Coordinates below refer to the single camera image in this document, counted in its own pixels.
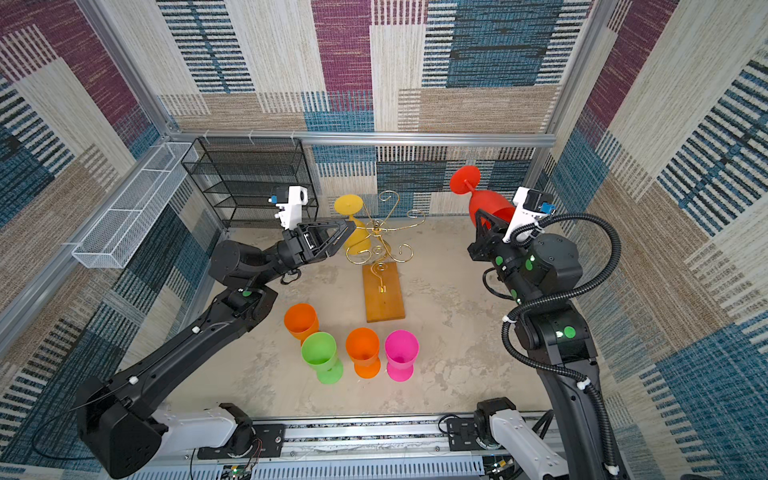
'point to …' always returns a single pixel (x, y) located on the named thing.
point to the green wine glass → (319, 350)
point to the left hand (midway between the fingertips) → (349, 228)
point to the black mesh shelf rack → (240, 174)
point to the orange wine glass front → (301, 320)
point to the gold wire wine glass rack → (382, 277)
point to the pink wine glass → (401, 350)
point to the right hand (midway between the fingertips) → (475, 218)
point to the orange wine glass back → (362, 345)
